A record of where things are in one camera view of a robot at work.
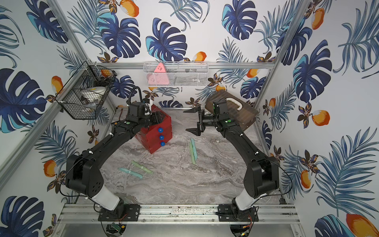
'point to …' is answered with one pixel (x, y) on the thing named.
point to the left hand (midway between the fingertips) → (161, 113)
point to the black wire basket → (82, 95)
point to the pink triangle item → (159, 77)
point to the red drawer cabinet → (154, 136)
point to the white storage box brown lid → (238, 111)
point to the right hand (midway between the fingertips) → (184, 118)
